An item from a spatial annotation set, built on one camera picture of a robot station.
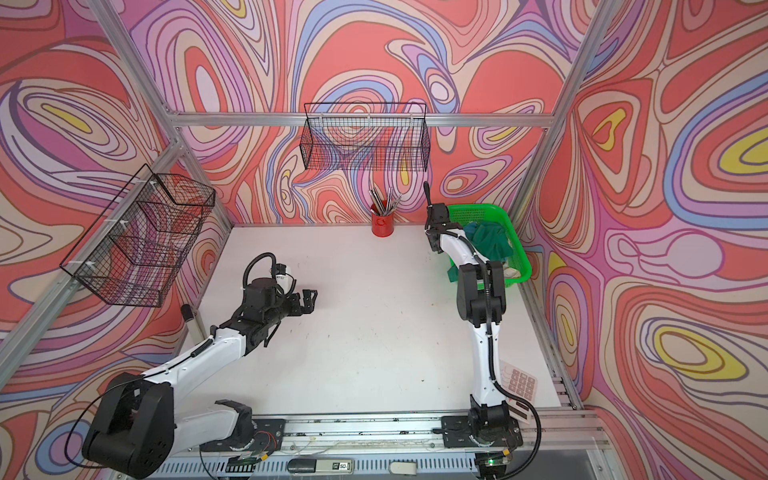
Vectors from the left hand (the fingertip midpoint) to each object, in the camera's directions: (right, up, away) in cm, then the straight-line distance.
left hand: (309, 290), depth 88 cm
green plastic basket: (+56, +27, +35) cm, 72 cm away
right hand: (+48, +15, +18) cm, 53 cm away
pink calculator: (+60, -25, -8) cm, 65 cm away
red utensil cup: (+22, +22, +25) cm, 40 cm away
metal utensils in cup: (+22, +29, +26) cm, 45 cm away
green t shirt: (+59, +15, +11) cm, 61 cm away
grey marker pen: (-37, -8, +2) cm, 38 cm away
